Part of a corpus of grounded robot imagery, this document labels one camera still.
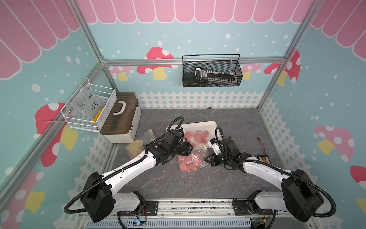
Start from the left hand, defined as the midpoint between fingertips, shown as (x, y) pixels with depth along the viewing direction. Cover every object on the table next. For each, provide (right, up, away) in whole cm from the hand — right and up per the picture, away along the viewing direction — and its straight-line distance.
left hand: (188, 149), depth 79 cm
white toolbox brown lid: (-40, +14, +6) cm, 43 cm away
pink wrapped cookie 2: (+11, +2, +20) cm, 23 cm away
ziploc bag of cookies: (+6, -7, +6) cm, 11 cm away
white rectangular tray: (+19, +12, +31) cm, 38 cm away
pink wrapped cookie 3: (+14, +8, +23) cm, 28 cm away
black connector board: (+50, -8, +12) cm, 52 cm away
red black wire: (+51, +5, +23) cm, 56 cm away
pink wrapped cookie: (+7, +4, +21) cm, 22 cm away
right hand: (+10, -7, +4) cm, 13 cm away
